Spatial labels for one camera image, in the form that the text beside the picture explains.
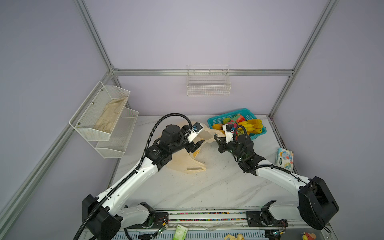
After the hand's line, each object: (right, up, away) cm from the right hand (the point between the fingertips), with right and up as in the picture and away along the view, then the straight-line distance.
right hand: (214, 136), depth 79 cm
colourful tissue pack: (+45, -15, +11) cm, 48 cm away
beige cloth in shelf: (-57, +11, 0) cm, 58 cm away
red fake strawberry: (+23, +11, +28) cm, 38 cm away
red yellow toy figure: (+42, -45, -13) cm, 63 cm away
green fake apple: (+12, +10, +26) cm, 30 cm away
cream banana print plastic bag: (-15, -15, +4) cm, 22 cm away
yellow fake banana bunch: (+29, +6, +20) cm, 36 cm away
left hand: (-9, +1, -8) cm, 12 cm away
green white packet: (-17, -45, -11) cm, 49 cm away
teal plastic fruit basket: (+29, +14, +32) cm, 45 cm away
